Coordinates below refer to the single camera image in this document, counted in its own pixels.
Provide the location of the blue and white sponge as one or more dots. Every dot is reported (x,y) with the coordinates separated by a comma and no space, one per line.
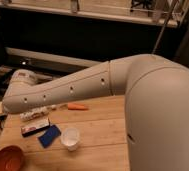
(49,136)

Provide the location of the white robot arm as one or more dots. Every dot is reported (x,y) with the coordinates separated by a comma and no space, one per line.
(156,94)

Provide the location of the orange carrot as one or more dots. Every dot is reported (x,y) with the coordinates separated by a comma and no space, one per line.
(73,106)

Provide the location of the black and white box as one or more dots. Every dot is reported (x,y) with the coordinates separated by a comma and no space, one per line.
(35,127)

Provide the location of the orange bowl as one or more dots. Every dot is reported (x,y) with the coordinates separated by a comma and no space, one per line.
(11,158)

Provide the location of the metal pole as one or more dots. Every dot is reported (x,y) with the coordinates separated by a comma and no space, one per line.
(169,14)

